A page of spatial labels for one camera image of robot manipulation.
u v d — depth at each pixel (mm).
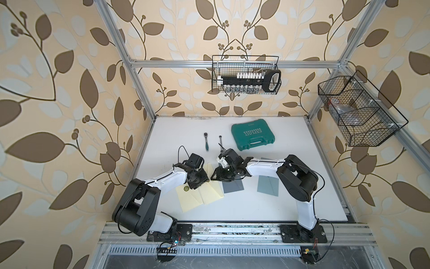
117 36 809
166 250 730
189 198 861
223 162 858
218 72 958
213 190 881
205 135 1102
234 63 907
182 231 739
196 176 767
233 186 883
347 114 702
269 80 843
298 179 511
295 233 734
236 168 733
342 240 727
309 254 707
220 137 1091
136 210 431
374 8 709
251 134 1050
